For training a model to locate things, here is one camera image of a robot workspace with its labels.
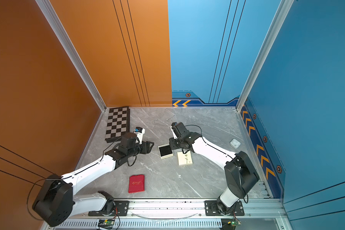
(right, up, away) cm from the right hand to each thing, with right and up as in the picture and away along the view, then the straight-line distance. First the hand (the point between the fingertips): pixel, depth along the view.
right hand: (172, 142), depth 86 cm
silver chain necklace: (-16, +12, +26) cm, 33 cm away
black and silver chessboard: (-41, +11, +20) cm, 47 cm away
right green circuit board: (+31, -37, -17) cm, 51 cm away
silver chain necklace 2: (-4, +18, +30) cm, 35 cm away
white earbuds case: (+43, -2, +11) cm, 44 cm away
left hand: (-13, +1, 0) cm, 13 cm away
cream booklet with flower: (+8, -11, +3) cm, 14 cm away
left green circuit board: (-31, -38, -15) cm, 51 cm away
